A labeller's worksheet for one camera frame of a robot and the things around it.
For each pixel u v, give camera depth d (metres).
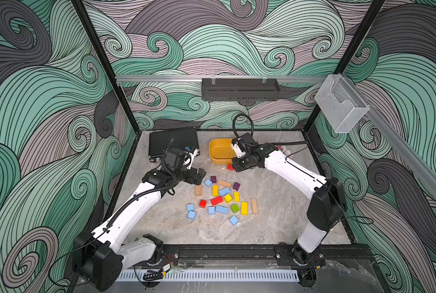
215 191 0.92
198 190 0.90
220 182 0.95
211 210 0.84
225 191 0.92
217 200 0.88
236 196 0.90
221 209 0.86
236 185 0.93
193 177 0.68
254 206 0.88
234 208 0.86
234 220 0.81
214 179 0.94
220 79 0.93
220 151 1.11
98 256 0.37
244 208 0.86
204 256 0.74
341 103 0.78
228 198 0.88
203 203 0.86
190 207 0.86
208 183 0.93
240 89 1.00
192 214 0.83
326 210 0.44
